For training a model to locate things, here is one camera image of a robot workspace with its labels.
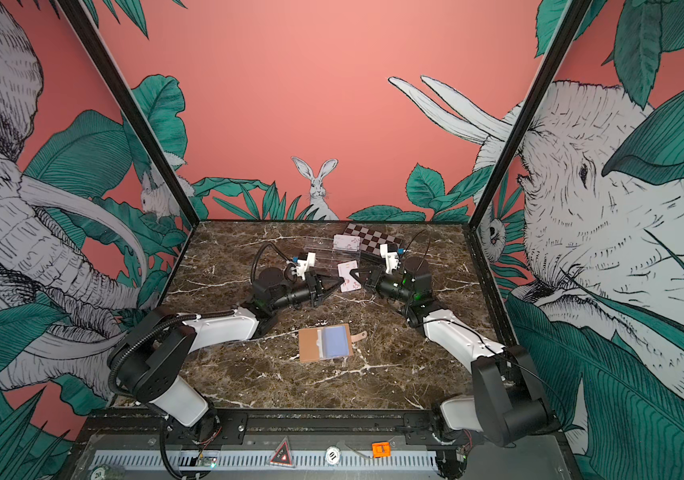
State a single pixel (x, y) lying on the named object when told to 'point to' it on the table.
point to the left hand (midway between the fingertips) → (346, 280)
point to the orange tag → (381, 449)
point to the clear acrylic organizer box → (327, 259)
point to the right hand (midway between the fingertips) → (347, 274)
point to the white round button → (333, 455)
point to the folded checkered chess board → (371, 240)
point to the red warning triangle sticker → (283, 456)
